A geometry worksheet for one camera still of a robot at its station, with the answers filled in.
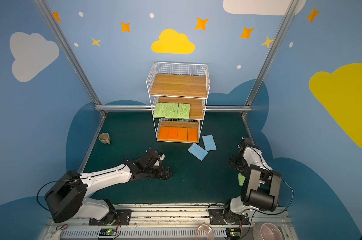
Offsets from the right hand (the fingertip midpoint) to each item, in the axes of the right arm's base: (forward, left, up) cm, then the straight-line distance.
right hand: (237, 167), depth 88 cm
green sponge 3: (+23, +34, +23) cm, 47 cm away
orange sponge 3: (+25, +28, -2) cm, 37 cm away
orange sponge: (+24, +49, -1) cm, 54 cm away
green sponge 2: (+23, +41, +24) cm, 53 cm away
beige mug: (+17, +89, +1) cm, 90 cm away
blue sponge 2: (+20, +16, -4) cm, 25 cm away
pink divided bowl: (-31, -8, -2) cm, 32 cm away
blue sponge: (+11, +24, -3) cm, 26 cm away
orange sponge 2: (+23, +42, 0) cm, 48 cm away
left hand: (-6, +42, +2) cm, 42 cm away
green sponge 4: (-6, -1, -2) cm, 7 cm away
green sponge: (+23, +48, +23) cm, 58 cm away
